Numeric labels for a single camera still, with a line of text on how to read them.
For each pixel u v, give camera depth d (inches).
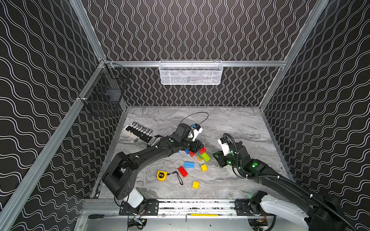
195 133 29.9
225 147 28.0
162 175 32.9
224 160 28.2
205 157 32.9
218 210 29.4
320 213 15.7
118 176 17.5
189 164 34.6
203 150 32.2
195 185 31.5
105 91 36.5
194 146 28.7
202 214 28.9
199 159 34.9
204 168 34.4
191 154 37.5
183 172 33.6
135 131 40.7
